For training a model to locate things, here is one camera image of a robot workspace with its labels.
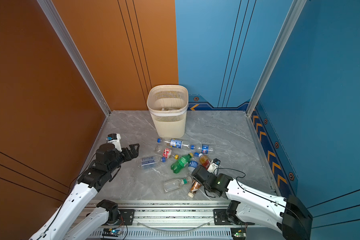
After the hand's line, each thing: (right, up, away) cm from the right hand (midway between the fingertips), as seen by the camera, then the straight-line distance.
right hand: (197, 177), depth 81 cm
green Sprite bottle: (-12, +4, +6) cm, 14 cm away
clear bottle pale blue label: (-27, +7, +6) cm, 28 cm away
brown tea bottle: (-2, -5, -2) cm, 6 cm away
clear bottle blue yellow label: (-13, +17, +15) cm, 26 cm away
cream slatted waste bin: (-19, +43, +24) cm, 52 cm away
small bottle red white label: (-18, +11, +10) cm, 23 cm away
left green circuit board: (-42, -23, -10) cm, 49 cm away
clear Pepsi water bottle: (+5, +14, +13) cm, 19 cm away
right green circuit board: (+19, -24, -10) cm, 32 cm away
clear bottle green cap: (-13, -5, +2) cm, 14 cm away
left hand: (-34, +18, -3) cm, 39 cm away
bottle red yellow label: (+4, +7, +7) cm, 11 cm away
